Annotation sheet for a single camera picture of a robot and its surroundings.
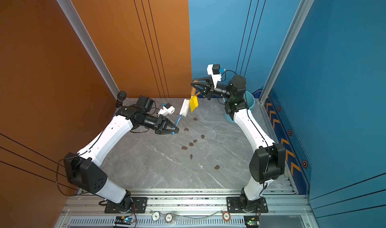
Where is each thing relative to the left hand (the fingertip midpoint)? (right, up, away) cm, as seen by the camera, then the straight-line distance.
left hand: (177, 130), depth 67 cm
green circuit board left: (-25, -43, +3) cm, 50 cm away
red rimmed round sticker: (+23, -41, +4) cm, 47 cm away
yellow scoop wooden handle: (+7, +15, +6) cm, 18 cm away
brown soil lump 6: (+20, -23, +18) cm, 36 cm away
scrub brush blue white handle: (+3, +9, +2) cm, 10 cm away
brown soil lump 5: (+5, -18, +23) cm, 30 cm away
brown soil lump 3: (+5, -12, +27) cm, 30 cm away
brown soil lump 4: (+1, -14, +27) cm, 30 cm away
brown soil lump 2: (+7, -10, +30) cm, 32 cm away
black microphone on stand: (-31, +17, +11) cm, 37 cm away
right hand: (+8, +21, -1) cm, 22 cm away
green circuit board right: (+35, -44, +4) cm, 56 cm away
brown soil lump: (+12, -8, +32) cm, 35 cm away
